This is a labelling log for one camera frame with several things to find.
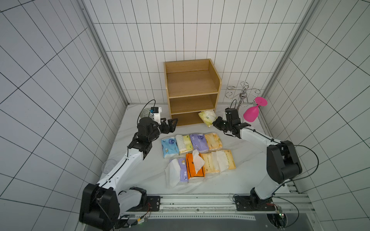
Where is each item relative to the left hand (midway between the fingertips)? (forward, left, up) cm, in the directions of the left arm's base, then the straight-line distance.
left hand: (170, 121), depth 80 cm
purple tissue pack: (-4, -17, -18) cm, 25 cm away
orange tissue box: (-19, -14, -16) cm, 29 cm away
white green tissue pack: (-4, -8, -17) cm, 19 cm away
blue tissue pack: (-7, +1, -18) cm, 19 cm away
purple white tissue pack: (-23, -3, -17) cm, 28 cm away
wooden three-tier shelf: (+24, -12, +7) cm, 27 cm away
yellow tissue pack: (-3, -27, -19) cm, 33 cm away
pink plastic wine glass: (+11, -51, -5) cm, 52 cm away
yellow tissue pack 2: (+11, -23, -9) cm, 28 cm away
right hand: (+7, -22, -10) cm, 26 cm away
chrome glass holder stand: (+16, -46, +4) cm, 49 cm away
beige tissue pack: (-16, -24, -18) cm, 34 cm away
